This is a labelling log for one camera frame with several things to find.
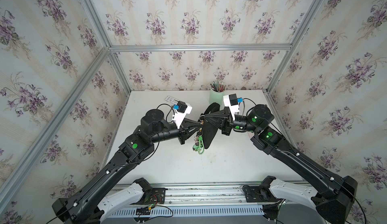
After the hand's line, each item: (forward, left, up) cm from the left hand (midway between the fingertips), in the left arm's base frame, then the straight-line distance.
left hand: (203, 129), depth 57 cm
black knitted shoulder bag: (0, -2, -2) cm, 3 cm away
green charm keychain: (-4, +1, -9) cm, 10 cm away
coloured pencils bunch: (+48, -14, -23) cm, 55 cm away
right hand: (+3, -2, +3) cm, 5 cm away
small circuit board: (-23, +28, -38) cm, 52 cm away
